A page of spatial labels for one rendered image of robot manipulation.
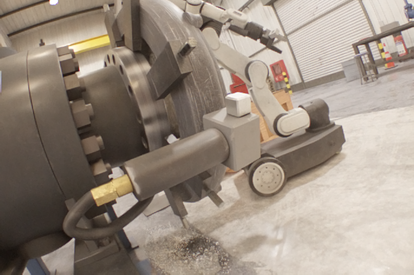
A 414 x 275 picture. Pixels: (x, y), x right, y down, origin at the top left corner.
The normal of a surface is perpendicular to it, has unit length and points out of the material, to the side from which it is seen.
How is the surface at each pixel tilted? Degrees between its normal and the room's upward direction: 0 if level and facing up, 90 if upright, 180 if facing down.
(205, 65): 89
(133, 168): 45
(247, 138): 112
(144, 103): 95
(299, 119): 90
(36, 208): 126
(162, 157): 54
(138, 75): 75
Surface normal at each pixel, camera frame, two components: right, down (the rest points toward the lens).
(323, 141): 0.33, -0.08
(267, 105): 0.00, 0.04
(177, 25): 0.37, -0.45
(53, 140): 0.54, 0.00
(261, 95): 0.07, 0.45
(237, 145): 0.58, 0.22
